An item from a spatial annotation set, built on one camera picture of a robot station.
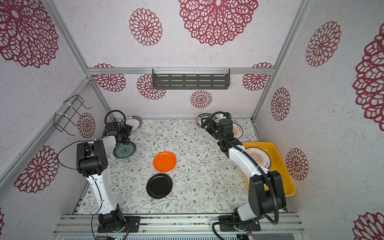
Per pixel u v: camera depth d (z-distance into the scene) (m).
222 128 0.66
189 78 0.95
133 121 1.21
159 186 0.86
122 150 1.00
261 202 0.43
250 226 0.73
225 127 0.63
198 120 1.20
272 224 0.42
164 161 0.97
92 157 0.59
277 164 0.87
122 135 0.92
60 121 0.73
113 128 0.86
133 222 0.73
